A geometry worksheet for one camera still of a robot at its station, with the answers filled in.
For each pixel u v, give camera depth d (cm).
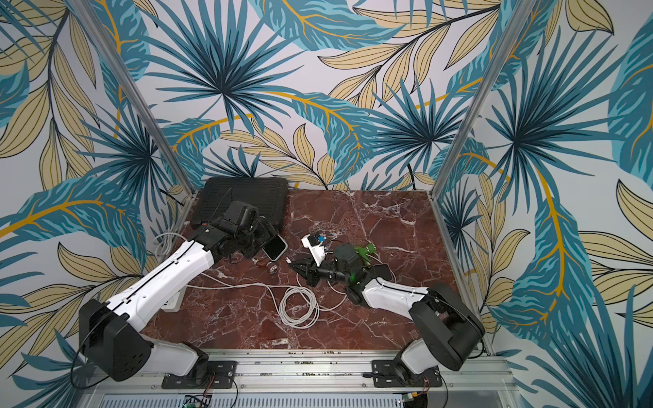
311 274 70
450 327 44
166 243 100
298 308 86
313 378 74
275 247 79
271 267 92
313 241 70
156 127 95
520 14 69
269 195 107
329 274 70
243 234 65
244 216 61
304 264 72
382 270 98
